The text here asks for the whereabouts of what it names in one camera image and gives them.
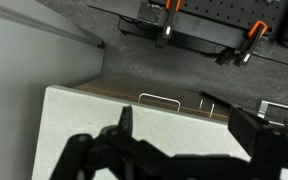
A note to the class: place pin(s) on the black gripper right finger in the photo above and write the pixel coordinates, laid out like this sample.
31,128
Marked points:
270,150

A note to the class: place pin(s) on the black pegboard table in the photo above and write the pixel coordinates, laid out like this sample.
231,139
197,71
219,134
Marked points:
224,13

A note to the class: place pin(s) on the orange black bar clamp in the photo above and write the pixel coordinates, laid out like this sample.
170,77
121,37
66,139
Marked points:
250,41
169,20

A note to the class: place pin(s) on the grey wall trim strip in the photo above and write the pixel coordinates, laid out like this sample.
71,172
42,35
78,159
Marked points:
50,28

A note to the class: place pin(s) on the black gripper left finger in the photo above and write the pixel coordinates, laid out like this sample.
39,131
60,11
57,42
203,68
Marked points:
84,153

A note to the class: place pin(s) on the kitchen base cabinet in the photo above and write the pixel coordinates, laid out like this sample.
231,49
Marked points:
124,88

